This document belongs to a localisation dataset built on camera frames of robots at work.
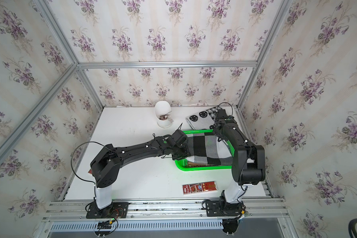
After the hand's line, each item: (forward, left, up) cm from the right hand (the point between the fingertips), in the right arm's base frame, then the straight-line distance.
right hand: (223, 134), depth 92 cm
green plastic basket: (-17, +26, -8) cm, 32 cm away
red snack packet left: (-23, +80, -7) cm, 83 cm away
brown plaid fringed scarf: (-19, +21, -4) cm, 28 cm away
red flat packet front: (-30, +15, -8) cm, 35 cm away
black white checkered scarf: (-9, +11, -3) cm, 15 cm away
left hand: (-16, +19, 0) cm, 25 cm away
